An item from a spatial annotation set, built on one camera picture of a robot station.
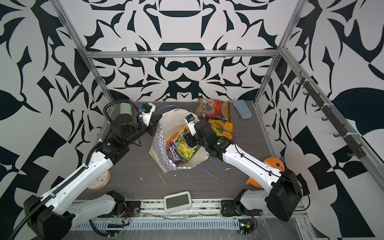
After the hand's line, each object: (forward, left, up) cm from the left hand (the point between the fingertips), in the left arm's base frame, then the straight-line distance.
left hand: (159, 111), depth 69 cm
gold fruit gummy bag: (+26, -31, -28) cm, 49 cm away
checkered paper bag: (+2, -2, -12) cm, 13 cm away
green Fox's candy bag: (-7, -11, -26) cm, 29 cm away
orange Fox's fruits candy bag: (+1, -5, -25) cm, 26 cm away
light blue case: (+28, -53, -32) cm, 68 cm away
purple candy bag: (-7, -4, -28) cm, 29 cm away
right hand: (-3, -13, -12) cm, 18 cm away
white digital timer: (-32, -7, -31) cm, 45 cm away
